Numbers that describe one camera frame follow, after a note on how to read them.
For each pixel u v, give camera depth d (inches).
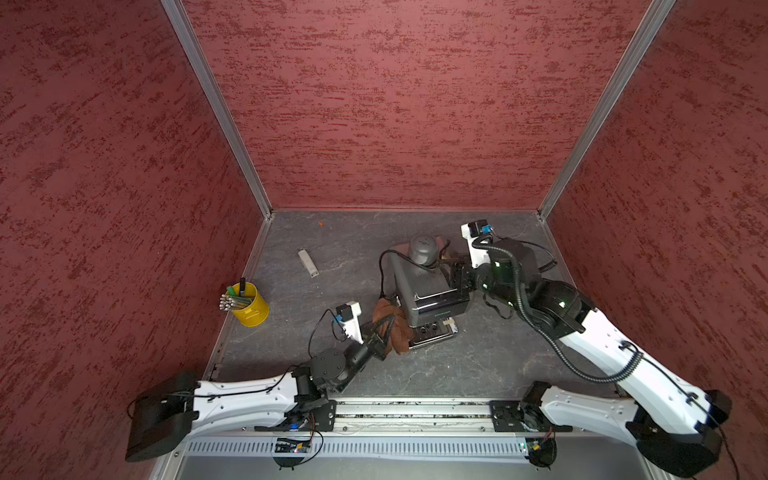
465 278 22.5
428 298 25.3
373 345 24.5
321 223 46.3
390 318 27.4
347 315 24.9
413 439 28.0
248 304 32.4
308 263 39.8
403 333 27.4
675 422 15.0
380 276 31.8
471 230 22.5
